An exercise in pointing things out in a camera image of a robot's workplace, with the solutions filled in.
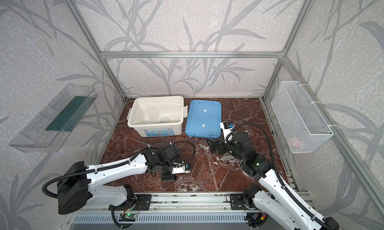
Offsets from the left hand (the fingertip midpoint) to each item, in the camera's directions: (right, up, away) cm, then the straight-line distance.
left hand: (178, 169), depth 79 cm
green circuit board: (-23, -20, -7) cm, 32 cm away
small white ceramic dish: (-14, +25, +26) cm, 39 cm away
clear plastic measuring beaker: (-22, +29, +24) cm, 44 cm away
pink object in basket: (+58, +16, -7) cm, 61 cm away
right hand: (+19, +21, -6) cm, 29 cm away
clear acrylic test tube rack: (+27, +4, +9) cm, 29 cm away
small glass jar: (-24, +24, +19) cm, 39 cm away
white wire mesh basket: (+54, +25, -19) cm, 62 cm away
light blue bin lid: (+14, +25, +29) cm, 41 cm away
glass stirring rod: (+1, -5, +2) cm, 6 cm away
